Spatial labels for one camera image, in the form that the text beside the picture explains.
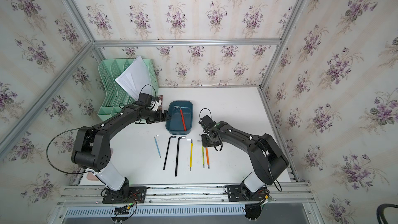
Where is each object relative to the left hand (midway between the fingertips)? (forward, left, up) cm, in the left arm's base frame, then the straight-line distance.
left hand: (166, 118), depth 91 cm
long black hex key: (-29, -8, -9) cm, 31 cm away
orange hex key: (-20, -25, -9) cm, 33 cm away
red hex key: (+4, -9, -9) cm, 13 cm away
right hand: (-13, -25, -6) cm, 29 cm away
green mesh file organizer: (+23, +43, -8) cm, 50 cm away
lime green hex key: (-20, -22, -9) cm, 31 cm away
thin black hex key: (-15, -2, -9) cm, 17 cm away
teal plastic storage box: (0, -4, -8) cm, 9 cm away
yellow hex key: (-17, -15, -10) cm, 25 cm away
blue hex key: (-11, +6, -10) cm, 16 cm away
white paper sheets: (+20, +19, +13) cm, 31 cm away
